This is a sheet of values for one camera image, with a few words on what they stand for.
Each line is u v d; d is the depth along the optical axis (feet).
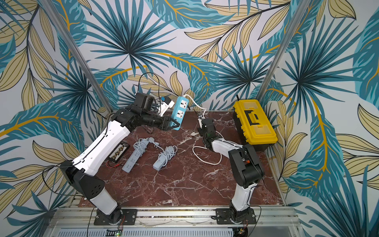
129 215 2.41
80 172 1.37
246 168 1.61
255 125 2.97
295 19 2.37
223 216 2.41
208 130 2.40
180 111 2.25
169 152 2.95
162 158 2.88
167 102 2.08
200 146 3.30
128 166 2.84
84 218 2.46
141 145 3.01
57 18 2.34
